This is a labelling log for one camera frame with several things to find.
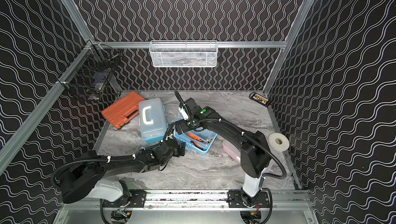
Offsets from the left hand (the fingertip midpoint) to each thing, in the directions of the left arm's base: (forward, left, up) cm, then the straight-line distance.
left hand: (179, 141), depth 86 cm
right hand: (+6, -2, +7) cm, 10 cm away
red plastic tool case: (+21, +41, -3) cm, 46 cm away
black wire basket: (+32, +58, +19) cm, 68 cm away
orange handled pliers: (+2, -8, -6) cm, 10 cm away
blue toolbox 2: (0, -11, +1) cm, 11 cm away
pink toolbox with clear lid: (-4, -30, +1) cm, 30 cm away
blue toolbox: (+10, +17, +4) cm, 20 cm away
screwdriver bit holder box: (+41, -53, -4) cm, 67 cm away
